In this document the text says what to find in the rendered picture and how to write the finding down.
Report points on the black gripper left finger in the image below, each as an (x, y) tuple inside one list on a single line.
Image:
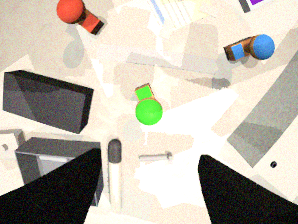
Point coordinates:
[(62, 196)]

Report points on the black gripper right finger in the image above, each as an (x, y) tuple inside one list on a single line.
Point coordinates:
[(231, 198)]

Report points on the white rectangular card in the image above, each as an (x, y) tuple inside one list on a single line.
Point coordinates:
[(174, 14)]

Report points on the blue and brown rubber stamp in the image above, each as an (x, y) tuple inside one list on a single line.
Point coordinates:
[(261, 47)]

